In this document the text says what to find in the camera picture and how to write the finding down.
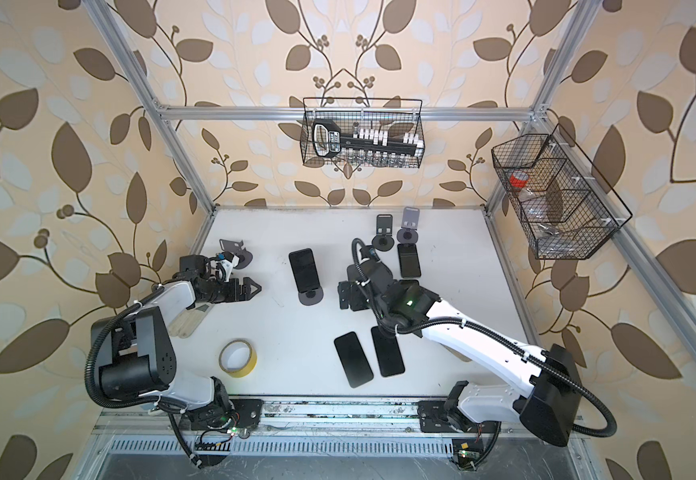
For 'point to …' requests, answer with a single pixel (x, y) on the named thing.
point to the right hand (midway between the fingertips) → (354, 290)
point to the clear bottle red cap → (518, 181)
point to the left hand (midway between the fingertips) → (246, 286)
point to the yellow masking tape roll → (238, 358)
